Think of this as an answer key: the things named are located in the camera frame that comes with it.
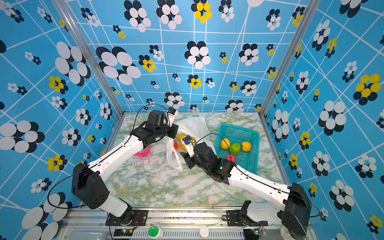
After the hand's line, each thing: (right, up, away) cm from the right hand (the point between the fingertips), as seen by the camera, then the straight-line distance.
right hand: (186, 149), depth 74 cm
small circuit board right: (+35, -38, -5) cm, 52 cm away
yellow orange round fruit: (+37, -1, +21) cm, 43 cm away
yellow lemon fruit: (+23, 0, +22) cm, 31 cm away
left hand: (-4, +12, +8) cm, 15 cm away
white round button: (+9, -34, -10) cm, 36 cm away
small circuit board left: (-31, -40, -2) cm, 51 cm away
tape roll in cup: (+44, -34, -12) cm, 57 cm away
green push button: (-13, -32, -11) cm, 37 cm away
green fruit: (+30, -2, +19) cm, 35 cm away
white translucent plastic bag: (+5, +12, +11) cm, 16 cm away
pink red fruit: (+27, -7, +15) cm, 32 cm away
